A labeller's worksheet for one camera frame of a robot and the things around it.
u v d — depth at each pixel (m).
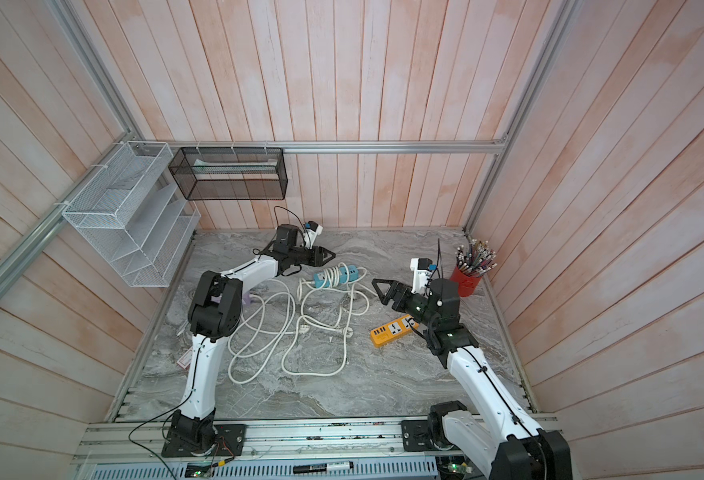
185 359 0.86
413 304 0.68
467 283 0.92
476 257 0.92
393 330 0.90
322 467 0.69
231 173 1.05
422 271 0.71
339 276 0.98
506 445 0.40
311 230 0.95
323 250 0.95
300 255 0.90
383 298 0.69
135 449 0.71
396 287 0.68
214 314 0.61
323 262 0.95
